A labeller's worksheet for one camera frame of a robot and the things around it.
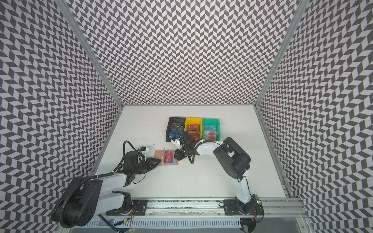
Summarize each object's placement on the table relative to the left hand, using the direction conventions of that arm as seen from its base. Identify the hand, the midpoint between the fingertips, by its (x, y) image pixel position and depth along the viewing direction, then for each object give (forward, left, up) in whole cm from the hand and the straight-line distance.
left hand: (160, 162), depth 88 cm
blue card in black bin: (+19, -7, +3) cm, 20 cm away
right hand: (+3, -9, 0) cm, 10 cm away
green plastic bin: (+27, -34, +6) cm, 44 cm away
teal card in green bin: (+24, -33, +2) cm, 41 cm away
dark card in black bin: (+25, -7, +3) cm, 27 cm away
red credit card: (+4, -5, +1) cm, 7 cm away
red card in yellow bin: (+25, -21, +2) cm, 33 cm away
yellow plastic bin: (+28, -21, +6) cm, 35 cm away
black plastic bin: (+31, -5, +4) cm, 31 cm away
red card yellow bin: (+19, -23, +1) cm, 30 cm away
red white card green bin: (+19, -32, +1) cm, 37 cm away
